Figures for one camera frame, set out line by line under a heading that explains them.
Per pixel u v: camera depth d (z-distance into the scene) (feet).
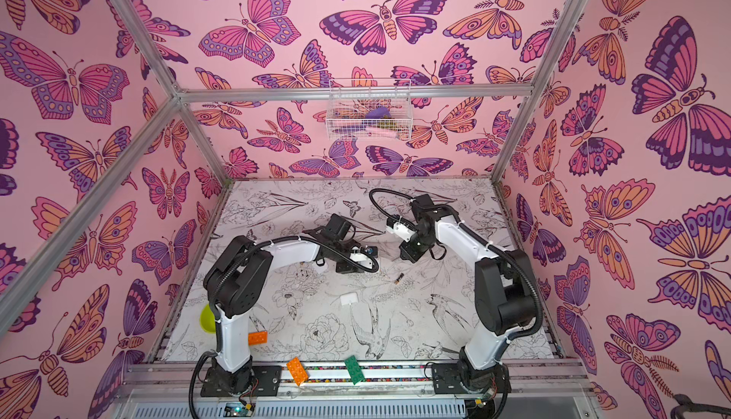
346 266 2.81
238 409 2.38
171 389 2.41
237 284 1.69
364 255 2.72
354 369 2.44
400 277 3.02
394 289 2.95
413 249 2.61
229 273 1.59
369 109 3.18
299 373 2.43
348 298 2.88
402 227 2.69
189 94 3.03
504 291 1.54
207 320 2.74
